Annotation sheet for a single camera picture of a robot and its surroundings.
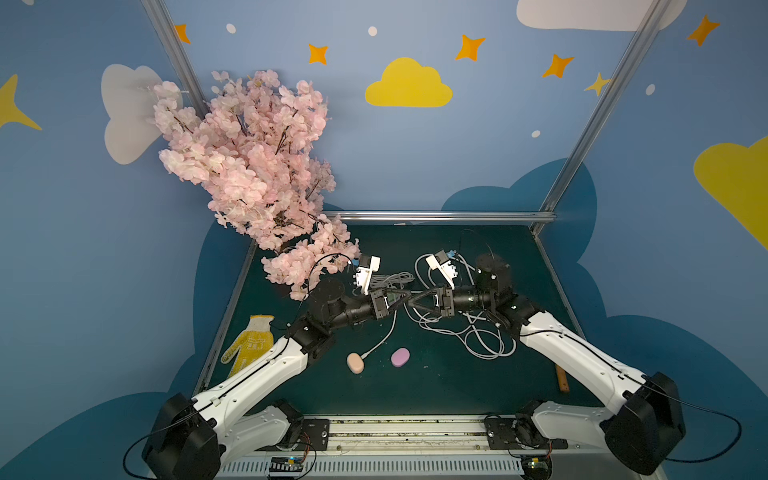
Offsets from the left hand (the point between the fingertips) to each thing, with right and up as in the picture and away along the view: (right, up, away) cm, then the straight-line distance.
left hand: (413, 292), depth 66 cm
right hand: (+1, -2, +2) cm, 3 cm away
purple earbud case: (-2, -22, +20) cm, 29 cm away
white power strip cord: (-8, 0, +29) cm, 30 cm away
